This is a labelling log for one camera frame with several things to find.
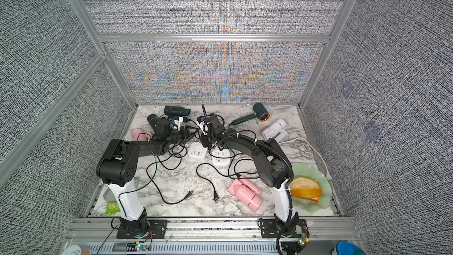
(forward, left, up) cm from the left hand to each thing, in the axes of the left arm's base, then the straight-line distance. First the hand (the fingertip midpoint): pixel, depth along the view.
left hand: (200, 130), depth 94 cm
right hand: (-2, 0, +1) cm, 2 cm away
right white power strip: (-16, -11, -7) cm, 20 cm away
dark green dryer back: (+23, +19, -9) cm, 31 cm away
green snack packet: (-35, +38, -9) cm, 53 cm away
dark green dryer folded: (+13, +30, -5) cm, 33 cm away
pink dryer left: (+3, +36, -7) cm, 36 cm away
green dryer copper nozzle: (+19, -36, -8) cm, 42 cm away
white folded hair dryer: (+3, -44, -7) cm, 44 cm away
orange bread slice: (-32, -47, -2) cm, 57 cm away
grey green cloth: (-29, +42, -9) cm, 52 cm away
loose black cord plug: (-21, +25, -9) cm, 34 cm away
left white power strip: (-9, +2, -8) cm, 12 cm away
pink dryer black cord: (-32, -8, -9) cm, 34 cm away
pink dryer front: (-32, -22, -5) cm, 39 cm away
